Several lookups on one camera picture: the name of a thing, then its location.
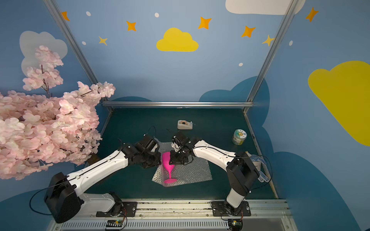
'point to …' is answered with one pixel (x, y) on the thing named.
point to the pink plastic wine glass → (166, 159)
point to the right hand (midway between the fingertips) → (172, 161)
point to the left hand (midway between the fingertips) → (163, 161)
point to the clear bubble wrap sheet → (196, 171)
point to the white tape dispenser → (184, 124)
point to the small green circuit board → (114, 224)
